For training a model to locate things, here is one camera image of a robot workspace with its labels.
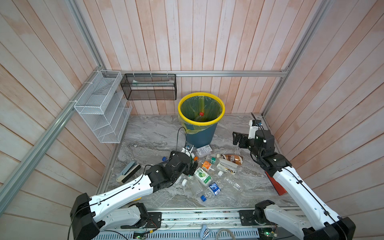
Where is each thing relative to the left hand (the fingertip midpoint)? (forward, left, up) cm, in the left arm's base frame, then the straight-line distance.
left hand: (187, 160), depth 75 cm
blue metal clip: (-29, -9, -16) cm, 35 cm away
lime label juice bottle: (-3, -10, -14) cm, 17 cm away
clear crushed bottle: (-6, -23, -14) cm, 28 cm away
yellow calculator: (-14, +27, -18) cm, 35 cm away
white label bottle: (+4, -24, -14) cm, 28 cm away
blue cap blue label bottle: (-11, -14, -15) cm, 23 cm away
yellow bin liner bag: (+38, -9, 0) cm, 39 cm away
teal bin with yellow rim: (+26, -14, -16) cm, 34 cm away
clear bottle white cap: (-9, -3, -14) cm, 17 cm away
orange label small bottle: (+3, -11, -14) cm, 18 cm away
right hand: (+12, -28, +7) cm, 32 cm away
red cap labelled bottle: (+37, -9, -4) cm, 38 cm away
